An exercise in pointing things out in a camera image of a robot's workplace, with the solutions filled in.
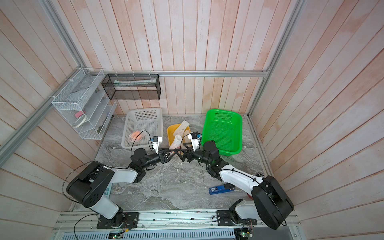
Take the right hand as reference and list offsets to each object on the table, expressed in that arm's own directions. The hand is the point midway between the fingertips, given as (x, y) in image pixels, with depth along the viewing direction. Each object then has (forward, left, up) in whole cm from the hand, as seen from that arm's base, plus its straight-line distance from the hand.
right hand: (179, 146), depth 78 cm
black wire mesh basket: (+48, +37, +5) cm, 61 cm away
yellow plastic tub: (+24, +9, -16) cm, 30 cm away
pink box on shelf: (+14, +57, +10) cm, 60 cm away
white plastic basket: (+35, +27, -17) cm, 47 cm away
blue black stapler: (-15, -23, -20) cm, 34 cm away
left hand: (-1, +2, -4) cm, 5 cm away
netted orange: (0, +1, +4) cm, 4 cm away
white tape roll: (+11, +57, +8) cm, 58 cm away
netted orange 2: (+16, +31, -12) cm, 37 cm away
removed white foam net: (+23, +2, -14) cm, 27 cm away
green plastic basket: (+29, -31, -20) cm, 47 cm away
